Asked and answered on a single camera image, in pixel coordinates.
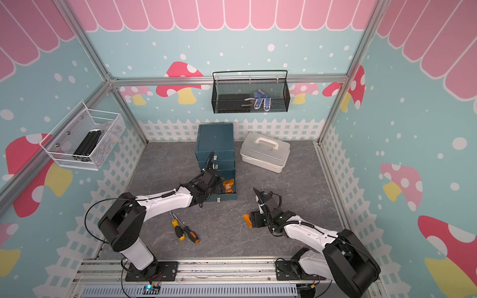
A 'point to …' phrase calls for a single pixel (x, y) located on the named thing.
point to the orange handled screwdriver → (190, 234)
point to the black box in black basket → (233, 103)
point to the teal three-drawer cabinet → (219, 138)
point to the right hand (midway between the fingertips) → (255, 216)
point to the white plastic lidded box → (265, 152)
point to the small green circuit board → (151, 289)
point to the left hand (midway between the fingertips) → (216, 183)
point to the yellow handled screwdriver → (179, 233)
